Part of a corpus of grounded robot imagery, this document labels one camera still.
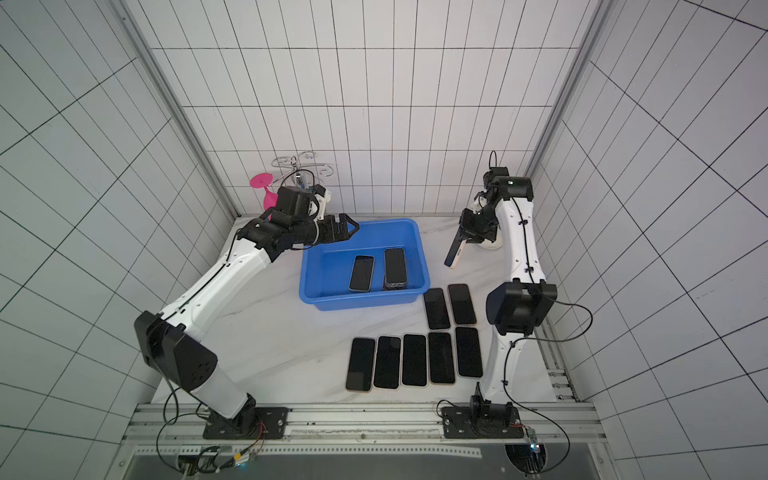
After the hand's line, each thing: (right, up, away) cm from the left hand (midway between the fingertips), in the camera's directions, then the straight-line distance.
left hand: (343, 235), depth 78 cm
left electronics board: (-21, -52, -11) cm, 57 cm away
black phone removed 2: (+12, -38, +4) cm, 40 cm away
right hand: (+30, 0, +5) cm, 30 cm away
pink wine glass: (-27, +17, +12) cm, 34 cm away
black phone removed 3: (+31, -4, +3) cm, 31 cm away
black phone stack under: (+36, -22, +16) cm, 45 cm away
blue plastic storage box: (-10, -12, +22) cm, 26 cm away
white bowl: (+51, -3, +24) cm, 56 cm away
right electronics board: (+47, -50, -9) cm, 69 cm away
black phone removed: (+4, -37, +3) cm, 38 cm away
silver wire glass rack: (-18, +23, +14) cm, 32 cm away
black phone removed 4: (+3, -14, +22) cm, 26 cm away
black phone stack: (+15, -12, +22) cm, 29 cm away
